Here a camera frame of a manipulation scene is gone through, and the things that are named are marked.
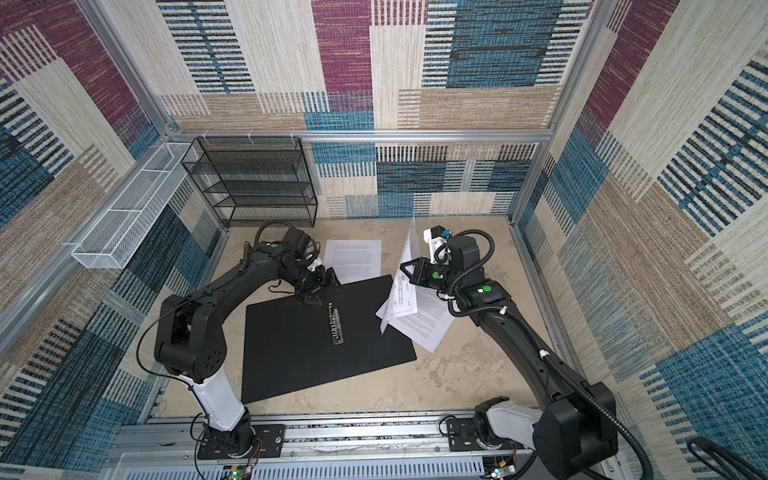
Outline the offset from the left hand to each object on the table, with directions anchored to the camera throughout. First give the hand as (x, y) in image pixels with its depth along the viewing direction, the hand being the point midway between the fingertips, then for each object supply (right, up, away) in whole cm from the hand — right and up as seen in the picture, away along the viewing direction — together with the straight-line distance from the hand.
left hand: (335, 289), depth 87 cm
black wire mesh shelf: (-33, +36, +24) cm, 55 cm away
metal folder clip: (-1, -11, +5) cm, 12 cm away
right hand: (+18, +6, -11) cm, 22 cm away
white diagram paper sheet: (+18, -1, -14) cm, 23 cm away
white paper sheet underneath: (+28, -11, +7) cm, 31 cm away
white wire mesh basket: (-49, +14, -16) cm, 54 cm away
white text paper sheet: (+3, +8, +21) cm, 22 cm away
